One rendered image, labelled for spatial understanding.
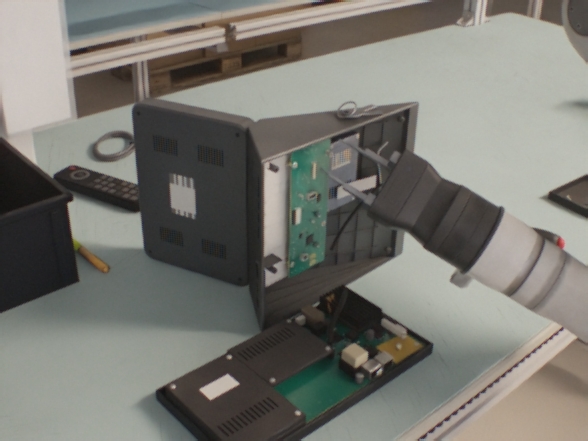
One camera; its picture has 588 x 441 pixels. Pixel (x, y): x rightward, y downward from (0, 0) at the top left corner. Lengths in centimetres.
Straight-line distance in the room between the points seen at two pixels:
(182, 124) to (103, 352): 26
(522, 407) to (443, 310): 142
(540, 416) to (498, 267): 155
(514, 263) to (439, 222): 8
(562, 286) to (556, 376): 168
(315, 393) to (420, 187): 22
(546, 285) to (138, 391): 41
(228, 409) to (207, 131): 30
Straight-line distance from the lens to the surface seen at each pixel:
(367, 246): 92
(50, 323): 85
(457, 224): 71
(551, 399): 232
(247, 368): 73
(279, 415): 68
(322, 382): 73
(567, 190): 119
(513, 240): 72
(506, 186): 117
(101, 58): 213
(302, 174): 76
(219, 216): 84
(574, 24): 78
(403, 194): 72
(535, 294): 74
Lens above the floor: 151
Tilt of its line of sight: 31 degrees down
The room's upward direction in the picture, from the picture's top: 2 degrees clockwise
